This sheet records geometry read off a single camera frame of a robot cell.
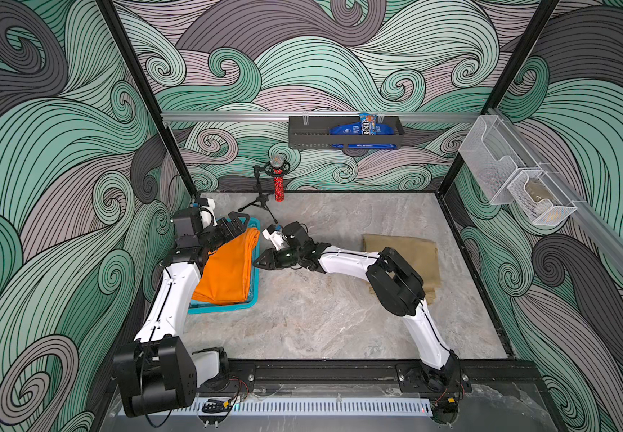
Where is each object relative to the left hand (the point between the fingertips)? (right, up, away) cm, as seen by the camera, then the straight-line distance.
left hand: (239, 219), depth 80 cm
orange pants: (-6, -19, +7) cm, 22 cm away
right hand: (+4, -15, +8) cm, 17 cm away
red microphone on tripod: (+10, +18, +15) cm, 26 cm away
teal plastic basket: (-13, -29, +5) cm, 32 cm away
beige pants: (+63, -13, +17) cm, 66 cm away
